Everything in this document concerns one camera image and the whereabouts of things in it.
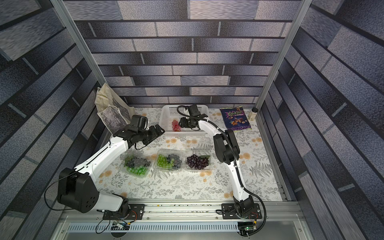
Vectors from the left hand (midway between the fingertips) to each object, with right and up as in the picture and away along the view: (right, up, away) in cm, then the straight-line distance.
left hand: (161, 132), depth 84 cm
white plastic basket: (0, +6, +27) cm, 28 cm away
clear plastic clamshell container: (-12, -22, -1) cm, 26 cm away
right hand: (+9, +6, +19) cm, 22 cm away
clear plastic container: (0, -19, +1) cm, 19 cm away
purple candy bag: (+50, +9, +26) cm, 57 cm away
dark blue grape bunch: (+8, -17, +4) cm, 19 cm away
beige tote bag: (-28, +11, +2) cm, 30 cm away
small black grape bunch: (-15, -17, +1) cm, 23 cm away
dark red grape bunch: (+21, -18, +2) cm, 27 cm away
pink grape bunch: (+6, +3, +19) cm, 20 cm away
